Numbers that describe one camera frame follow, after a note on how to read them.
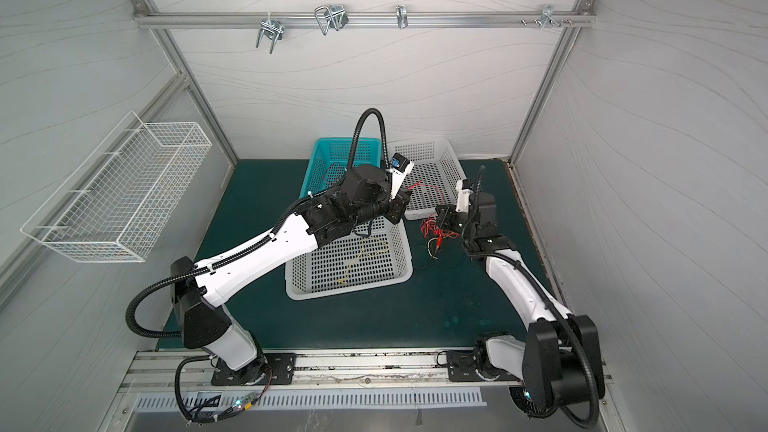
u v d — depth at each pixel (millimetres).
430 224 928
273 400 702
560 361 401
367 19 780
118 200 686
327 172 1177
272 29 795
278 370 737
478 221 638
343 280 883
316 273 905
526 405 733
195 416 674
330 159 1187
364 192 516
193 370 749
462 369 737
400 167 593
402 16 775
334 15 762
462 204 752
